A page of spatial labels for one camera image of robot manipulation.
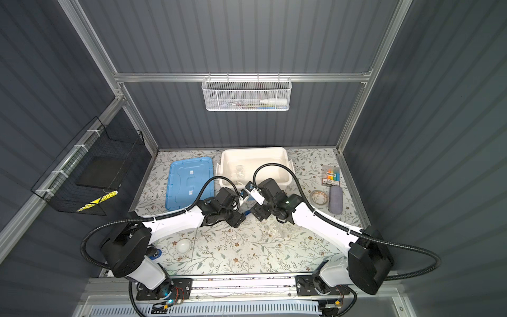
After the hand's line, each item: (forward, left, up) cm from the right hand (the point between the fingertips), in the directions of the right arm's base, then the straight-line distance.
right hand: (262, 201), depth 83 cm
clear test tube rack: (-7, -11, -14) cm, 19 cm away
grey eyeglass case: (+7, -36, -11) cm, 38 cm away
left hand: (-1, +10, -7) cm, 13 cm away
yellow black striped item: (-9, +56, +17) cm, 59 cm away
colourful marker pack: (+22, -37, -12) cm, 45 cm away
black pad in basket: (+1, +59, +19) cm, 62 cm away
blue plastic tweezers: (+1, +7, -11) cm, 13 cm away
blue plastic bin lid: (+20, +42, -11) cm, 48 cm away
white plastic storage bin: (+28, +6, -2) cm, 28 cm away
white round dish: (-15, +34, -11) cm, 38 cm away
